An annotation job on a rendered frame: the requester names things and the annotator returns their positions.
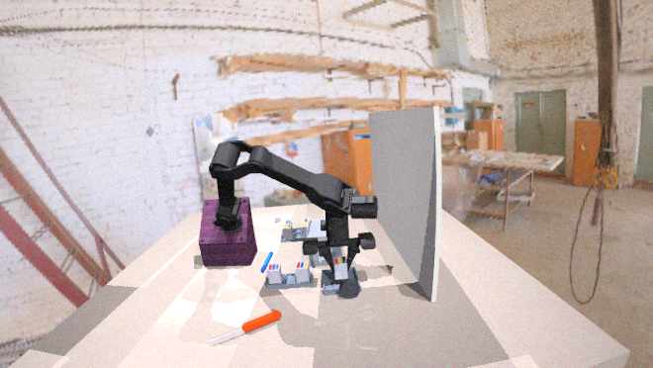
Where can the blue rod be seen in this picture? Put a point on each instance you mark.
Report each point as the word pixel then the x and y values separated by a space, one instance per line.
pixel 266 262

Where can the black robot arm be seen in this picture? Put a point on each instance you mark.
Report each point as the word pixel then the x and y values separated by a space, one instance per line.
pixel 323 190

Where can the black cylinder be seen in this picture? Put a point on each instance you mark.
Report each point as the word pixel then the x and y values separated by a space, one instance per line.
pixel 349 289

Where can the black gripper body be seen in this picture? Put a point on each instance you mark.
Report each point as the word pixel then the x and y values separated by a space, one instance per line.
pixel 338 236

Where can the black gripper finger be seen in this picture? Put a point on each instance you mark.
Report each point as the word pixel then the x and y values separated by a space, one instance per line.
pixel 350 256
pixel 328 258

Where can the grey flat panel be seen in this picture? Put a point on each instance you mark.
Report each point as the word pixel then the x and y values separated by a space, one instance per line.
pixel 407 181

